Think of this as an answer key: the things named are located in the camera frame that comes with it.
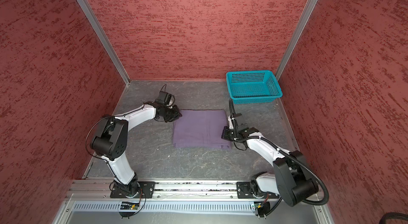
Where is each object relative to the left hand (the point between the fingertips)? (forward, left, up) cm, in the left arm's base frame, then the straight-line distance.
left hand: (181, 118), depth 95 cm
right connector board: (-44, -42, -6) cm, 61 cm away
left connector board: (-44, +20, -7) cm, 49 cm away
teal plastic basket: (+31, -45, -4) cm, 55 cm away
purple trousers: (-6, -12, -2) cm, 14 cm away
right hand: (-12, -24, -1) cm, 27 cm away
